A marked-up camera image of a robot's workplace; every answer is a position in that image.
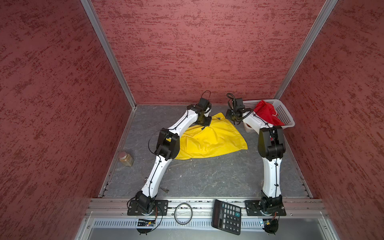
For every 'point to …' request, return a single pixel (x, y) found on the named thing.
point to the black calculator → (227, 217)
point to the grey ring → (191, 215)
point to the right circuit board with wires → (271, 227)
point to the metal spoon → (165, 190)
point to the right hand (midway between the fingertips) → (227, 117)
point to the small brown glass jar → (126, 159)
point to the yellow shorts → (220, 137)
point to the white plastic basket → (254, 122)
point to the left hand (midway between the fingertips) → (207, 125)
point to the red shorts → (267, 111)
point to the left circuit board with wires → (145, 225)
